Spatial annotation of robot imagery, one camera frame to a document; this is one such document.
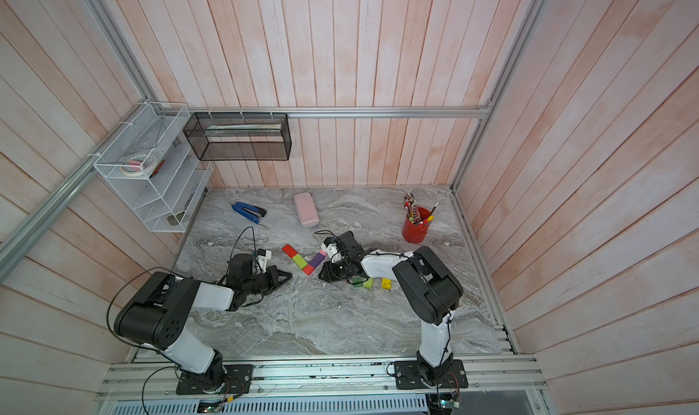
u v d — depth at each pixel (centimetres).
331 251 88
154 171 75
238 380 73
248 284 78
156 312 46
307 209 111
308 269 95
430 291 50
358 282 79
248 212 111
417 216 96
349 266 74
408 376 73
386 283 90
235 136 105
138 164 74
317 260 98
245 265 75
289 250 101
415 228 95
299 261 97
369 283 79
